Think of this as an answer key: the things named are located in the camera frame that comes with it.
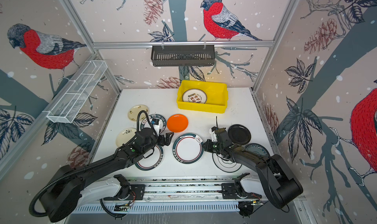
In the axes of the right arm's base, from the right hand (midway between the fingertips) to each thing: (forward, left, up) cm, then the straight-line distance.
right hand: (202, 143), depth 88 cm
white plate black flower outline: (-11, -14, -3) cm, 18 cm away
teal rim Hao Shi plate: (+7, +34, +10) cm, 37 cm away
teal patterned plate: (-1, -34, -3) cm, 34 cm away
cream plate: (+5, +52, -3) cm, 52 cm away
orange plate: (+16, +17, -3) cm, 24 cm away
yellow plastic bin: (+45, -12, -2) cm, 46 cm away
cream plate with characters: (+24, +52, -2) cm, 57 cm away
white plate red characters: (+43, +6, -2) cm, 43 cm away
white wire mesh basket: (+4, +68, +29) cm, 74 cm away
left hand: (+4, +19, +10) cm, 22 cm away
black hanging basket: (+57, +27, +25) cm, 68 cm away
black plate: (+9, -24, -3) cm, 26 cm away
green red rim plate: (-2, +9, -2) cm, 10 cm away
